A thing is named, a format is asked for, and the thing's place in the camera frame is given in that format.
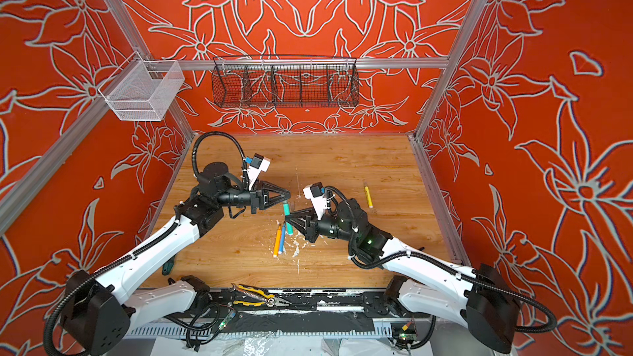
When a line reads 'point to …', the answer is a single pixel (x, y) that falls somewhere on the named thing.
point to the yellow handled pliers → (269, 300)
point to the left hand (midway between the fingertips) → (287, 196)
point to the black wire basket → (285, 81)
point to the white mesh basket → (143, 90)
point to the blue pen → (283, 240)
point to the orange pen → (278, 241)
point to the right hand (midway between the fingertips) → (285, 218)
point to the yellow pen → (368, 194)
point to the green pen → (289, 227)
